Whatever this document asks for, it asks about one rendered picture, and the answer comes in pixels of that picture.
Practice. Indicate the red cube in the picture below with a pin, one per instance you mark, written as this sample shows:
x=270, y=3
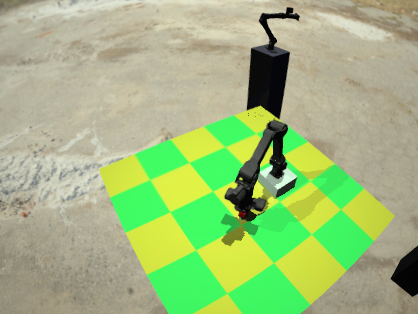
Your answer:
x=243, y=215

